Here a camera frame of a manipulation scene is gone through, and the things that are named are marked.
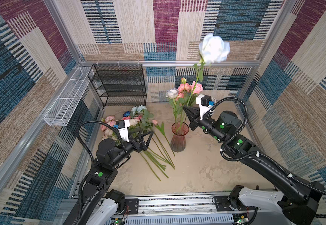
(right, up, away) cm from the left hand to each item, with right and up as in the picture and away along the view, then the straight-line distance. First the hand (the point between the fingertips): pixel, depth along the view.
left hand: (147, 132), depth 64 cm
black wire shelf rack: (-28, +32, +47) cm, 63 cm away
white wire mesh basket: (-44, +10, +8) cm, 46 cm away
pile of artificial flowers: (-10, +4, +41) cm, 43 cm away
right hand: (+17, +10, -1) cm, 20 cm away
